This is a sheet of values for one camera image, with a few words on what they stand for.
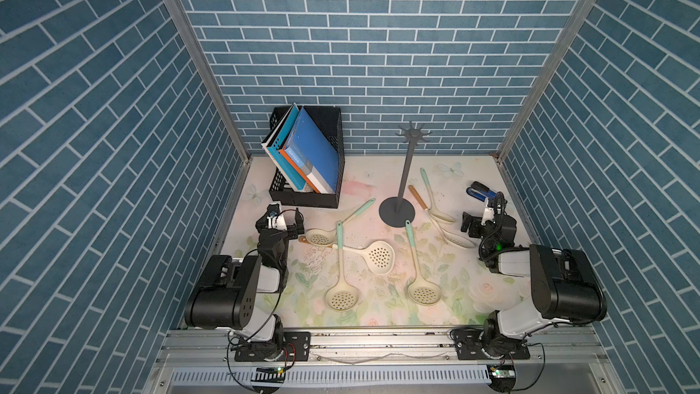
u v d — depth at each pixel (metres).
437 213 1.02
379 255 0.89
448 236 0.96
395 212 1.02
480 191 1.05
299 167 0.89
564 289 0.45
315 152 1.07
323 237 0.94
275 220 0.76
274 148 0.84
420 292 0.82
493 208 0.81
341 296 0.81
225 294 0.46
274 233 0.67
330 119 0.98
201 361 0.72
